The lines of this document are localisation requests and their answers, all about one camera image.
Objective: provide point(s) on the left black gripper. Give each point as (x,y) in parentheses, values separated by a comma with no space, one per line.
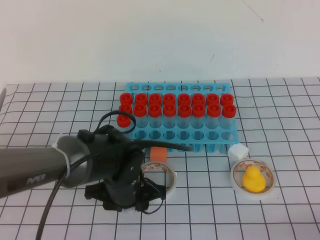
(119,170)

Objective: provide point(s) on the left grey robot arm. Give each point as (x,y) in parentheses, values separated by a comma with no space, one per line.
(70,160)

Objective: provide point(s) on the front row left test tube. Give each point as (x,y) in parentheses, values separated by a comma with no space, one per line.
(124,123)

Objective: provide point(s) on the middle row tube two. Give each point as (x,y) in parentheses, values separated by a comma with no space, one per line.
(140,114)

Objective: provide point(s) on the row tube two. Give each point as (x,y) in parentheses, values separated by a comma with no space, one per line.
(140,114)
(141,98)

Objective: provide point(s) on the middle row tube one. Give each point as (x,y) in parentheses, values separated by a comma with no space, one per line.
(127,108)

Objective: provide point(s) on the row tube one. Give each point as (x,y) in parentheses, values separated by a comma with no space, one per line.
(126,98)
(127,108)

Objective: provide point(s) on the back row tube one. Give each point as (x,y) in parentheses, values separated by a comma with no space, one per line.
(126,98)

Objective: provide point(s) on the middle row tube four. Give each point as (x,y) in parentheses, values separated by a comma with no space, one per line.
(169,112)

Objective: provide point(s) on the row tube four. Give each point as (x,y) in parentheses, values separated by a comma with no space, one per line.
(169,112)
(169,98)

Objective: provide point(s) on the back row tube two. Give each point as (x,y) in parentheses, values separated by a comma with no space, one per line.
(141,98)

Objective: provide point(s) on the middle row tube three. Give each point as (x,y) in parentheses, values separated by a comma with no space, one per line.
(155,113)

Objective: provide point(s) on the row tube three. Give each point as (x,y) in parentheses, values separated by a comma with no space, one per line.
(155,99)
(155,113)

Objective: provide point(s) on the back row tube three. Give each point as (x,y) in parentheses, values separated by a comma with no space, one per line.
(155,99)

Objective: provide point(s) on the middle row tube five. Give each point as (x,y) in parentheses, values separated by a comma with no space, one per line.
(184,114)

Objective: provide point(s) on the row tube five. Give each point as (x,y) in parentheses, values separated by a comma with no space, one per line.
(184,99)
(184,114)

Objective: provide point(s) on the back row tube four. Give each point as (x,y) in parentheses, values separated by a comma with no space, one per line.
(169,98)

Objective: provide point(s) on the blue test tube rack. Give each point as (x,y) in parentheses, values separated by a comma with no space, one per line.
(217,139)

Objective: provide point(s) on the middle row tube six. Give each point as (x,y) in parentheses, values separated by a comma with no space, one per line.
(198,115)

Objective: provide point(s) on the row tube six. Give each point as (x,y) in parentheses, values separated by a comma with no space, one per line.
(198,115)
(198,98)

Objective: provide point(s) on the back row tube five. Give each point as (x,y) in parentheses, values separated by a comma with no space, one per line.
(184,99)

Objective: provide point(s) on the back row tube six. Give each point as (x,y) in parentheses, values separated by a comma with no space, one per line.
(198,98)

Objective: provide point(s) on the middle row tube seven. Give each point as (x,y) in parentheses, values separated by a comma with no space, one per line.
(213,114)

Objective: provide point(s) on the row tube seven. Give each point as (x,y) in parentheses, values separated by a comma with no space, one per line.
(212,98)
(213,114)

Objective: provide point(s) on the back row tube seven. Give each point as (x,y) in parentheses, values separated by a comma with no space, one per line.
(212,98)

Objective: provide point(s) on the middle row tube eight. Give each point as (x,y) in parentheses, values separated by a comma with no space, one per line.
(227,116)

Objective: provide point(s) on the row tube eight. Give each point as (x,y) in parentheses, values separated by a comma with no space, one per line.
(226,99)
(227,116)

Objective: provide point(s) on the back row tube eight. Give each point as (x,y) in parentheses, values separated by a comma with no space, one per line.
(226,99)

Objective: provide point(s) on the left white tape roll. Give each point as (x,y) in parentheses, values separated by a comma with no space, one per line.
(162,174)

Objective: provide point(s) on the white tape roll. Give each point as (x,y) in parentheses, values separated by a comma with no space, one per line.
(237,171)
(162,174)

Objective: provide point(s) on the orange cube block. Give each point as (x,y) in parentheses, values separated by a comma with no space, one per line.
(158,154)

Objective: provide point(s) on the white cube block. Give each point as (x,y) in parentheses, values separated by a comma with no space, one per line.
(238,152)

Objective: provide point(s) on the yellow rubber duck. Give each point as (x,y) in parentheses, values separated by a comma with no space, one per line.
(253,180)

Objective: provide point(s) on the right white tape roll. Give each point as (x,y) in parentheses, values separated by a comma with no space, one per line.
(237,171)

